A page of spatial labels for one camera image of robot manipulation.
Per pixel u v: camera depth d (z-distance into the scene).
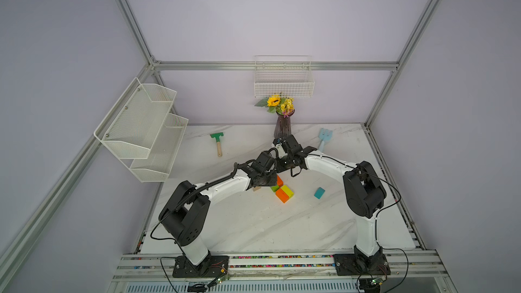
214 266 0.74
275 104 0.96
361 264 0.65
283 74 0.95
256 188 0.93
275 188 0.93
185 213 0.45
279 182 0.95
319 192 0.93
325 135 1.12
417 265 0.75
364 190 0.52
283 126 1.07
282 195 0.91
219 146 1.09
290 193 0.91
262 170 0.69
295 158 0.72
